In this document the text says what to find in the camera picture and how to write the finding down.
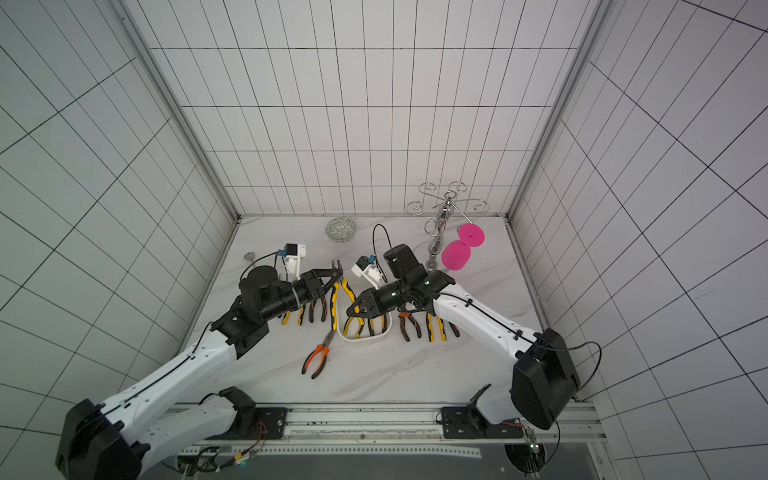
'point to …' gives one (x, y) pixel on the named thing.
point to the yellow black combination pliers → (430, 328)
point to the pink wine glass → (456, 254)
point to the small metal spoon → (250, 256)
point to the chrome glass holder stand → (445, 203)
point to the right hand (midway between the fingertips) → (343, 317)
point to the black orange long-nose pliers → (408, 316)
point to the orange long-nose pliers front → (323, 347)
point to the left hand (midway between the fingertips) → (338, 279)
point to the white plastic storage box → (355, 328)
